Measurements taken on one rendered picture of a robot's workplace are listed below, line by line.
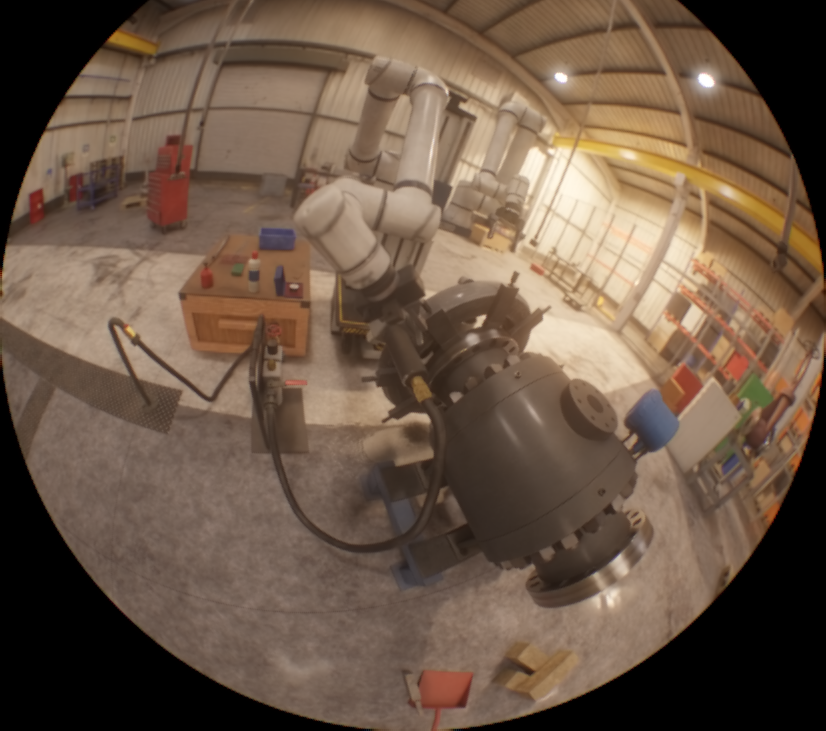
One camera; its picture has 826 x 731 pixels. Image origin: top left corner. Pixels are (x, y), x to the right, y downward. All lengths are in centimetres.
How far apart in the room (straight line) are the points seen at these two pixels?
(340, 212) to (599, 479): 77
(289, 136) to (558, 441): 924
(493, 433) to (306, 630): 110
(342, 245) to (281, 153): 886
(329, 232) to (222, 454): 121
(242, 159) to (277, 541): 955
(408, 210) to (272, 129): 897
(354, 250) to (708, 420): 437
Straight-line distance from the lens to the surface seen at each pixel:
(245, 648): 136
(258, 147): 945
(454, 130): 171
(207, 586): 133
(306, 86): 947
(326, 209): 36
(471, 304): 86
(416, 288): 45
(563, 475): 67
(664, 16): 822
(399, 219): 48
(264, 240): 200
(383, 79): 90
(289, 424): 140
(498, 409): 70
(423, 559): 103
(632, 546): 85
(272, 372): 102
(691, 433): 439
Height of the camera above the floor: 123
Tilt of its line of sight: 30 degrees down
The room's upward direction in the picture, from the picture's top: 22 degrees clockwise
